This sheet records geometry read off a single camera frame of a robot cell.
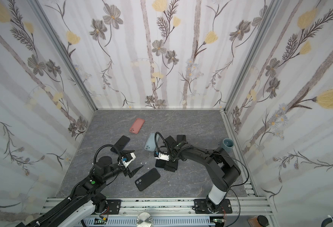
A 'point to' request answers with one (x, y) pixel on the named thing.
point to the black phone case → (147, 179)
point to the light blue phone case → (151, 144)
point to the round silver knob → (144, 219)
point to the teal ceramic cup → (228, 144)
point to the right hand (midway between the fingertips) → (166, 156)
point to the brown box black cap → (259, 221)
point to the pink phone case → (137, 126)
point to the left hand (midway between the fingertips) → (135, 154)
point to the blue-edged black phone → (160, 163)
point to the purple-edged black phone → (180, 138)
